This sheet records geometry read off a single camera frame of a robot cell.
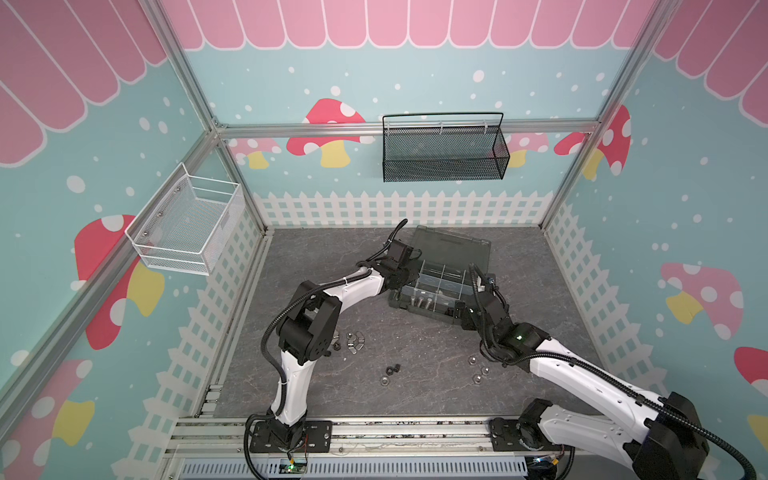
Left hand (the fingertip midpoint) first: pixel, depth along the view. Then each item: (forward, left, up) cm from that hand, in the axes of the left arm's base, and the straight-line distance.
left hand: (415, 276), depth 97 cm
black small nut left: (-22, +24, -7) cm, 33 cm away
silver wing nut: (-20, +18, -6) cm, 28 cm away
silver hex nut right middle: (-28, -20, -6) cm, 35 cm away
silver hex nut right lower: (-30, -17, -6) cm, 35 cm away
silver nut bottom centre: (-31, +9, -6) cm, 33 cm away
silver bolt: (-6, -4, -5) cm, 9 cm away
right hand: (-14, -14, +8) cm, 22 cm away
